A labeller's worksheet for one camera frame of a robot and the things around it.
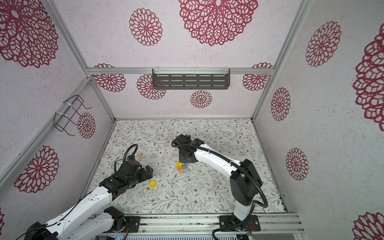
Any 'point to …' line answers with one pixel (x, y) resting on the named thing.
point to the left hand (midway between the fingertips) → (146, 174)
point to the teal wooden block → (185, 165)
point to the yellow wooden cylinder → (153, 184)
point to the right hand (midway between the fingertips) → (184, 156)
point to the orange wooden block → (182, 168)
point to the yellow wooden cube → (181, 162)
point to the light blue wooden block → (186, 170)
